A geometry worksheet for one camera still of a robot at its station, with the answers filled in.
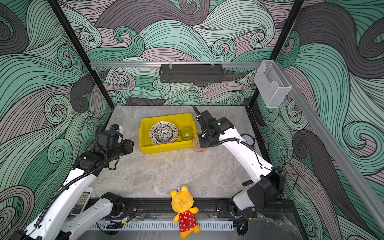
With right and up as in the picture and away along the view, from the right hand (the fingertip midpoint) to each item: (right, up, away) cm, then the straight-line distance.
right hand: (205, 143), depth 76 cm
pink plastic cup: (-4, -5, +19) cm, 20 cm away
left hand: (-38, +1, -2) cm, 38 cm away
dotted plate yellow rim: (-18, +2, +22) cm, 28 cm away
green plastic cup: (-10, +4, +17) cm, 20 cm away
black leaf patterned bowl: (-25, +4, +18) cm, 32 cm away
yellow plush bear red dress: (-12, -26, -8) cm, 30 cm away
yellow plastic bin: (-34, -4, +11) cm, 36 cm away
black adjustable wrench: (+24, -23, +5) cm, 33 cm away
